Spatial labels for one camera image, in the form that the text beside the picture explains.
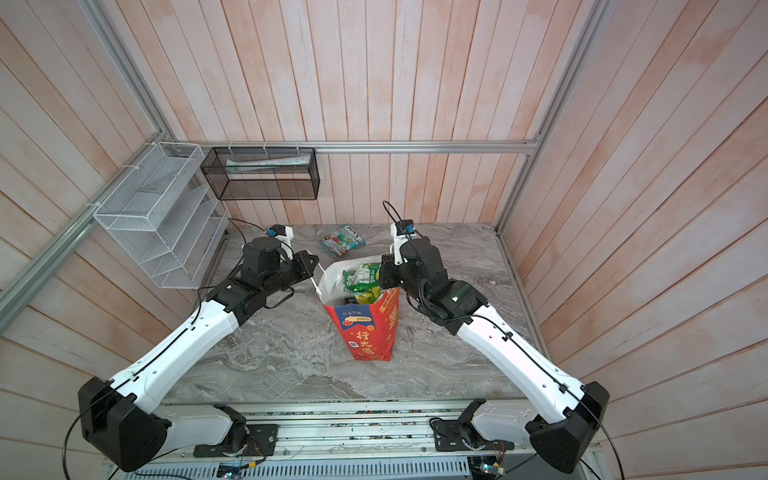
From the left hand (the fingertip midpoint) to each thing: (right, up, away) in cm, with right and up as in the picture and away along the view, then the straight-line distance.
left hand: (321, 264), depth 76 cm
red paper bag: (+12, -11, -6) cm, 18 cm away
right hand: (+16, +2, -6) cm, 17 cm away
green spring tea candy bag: (+11, -4, +4) cm, 12 cm away
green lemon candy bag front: (+12, -9, +7) cm, 17 cm away
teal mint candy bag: (+1, +8, +38) cm, 39 cm away
